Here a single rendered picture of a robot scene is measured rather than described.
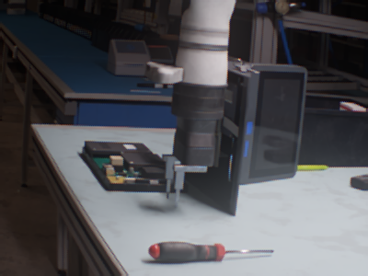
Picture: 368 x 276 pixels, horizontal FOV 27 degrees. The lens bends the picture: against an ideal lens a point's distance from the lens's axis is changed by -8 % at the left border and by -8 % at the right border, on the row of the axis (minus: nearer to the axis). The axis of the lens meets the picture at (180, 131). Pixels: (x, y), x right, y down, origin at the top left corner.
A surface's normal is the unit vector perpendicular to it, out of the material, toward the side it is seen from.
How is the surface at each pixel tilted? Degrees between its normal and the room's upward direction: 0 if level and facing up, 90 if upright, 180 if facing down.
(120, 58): 40
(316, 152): 90
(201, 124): 102
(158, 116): 90
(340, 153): 90
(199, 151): 90
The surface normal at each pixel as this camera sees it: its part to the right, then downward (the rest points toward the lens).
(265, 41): 0.29, 0.20
